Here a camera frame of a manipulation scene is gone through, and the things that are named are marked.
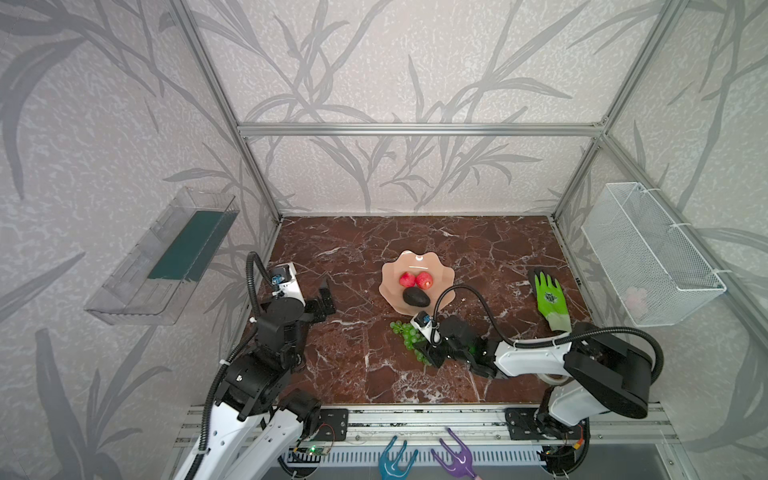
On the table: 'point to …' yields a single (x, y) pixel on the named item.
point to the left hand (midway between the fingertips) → (315, 275)
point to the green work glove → (552, 303)
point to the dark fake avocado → (416, 297)
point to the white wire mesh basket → (654, 271)
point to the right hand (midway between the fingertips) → (417, 331)
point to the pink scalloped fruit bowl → (443, 275)
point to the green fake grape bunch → (411, 337)
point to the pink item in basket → (636, 301)
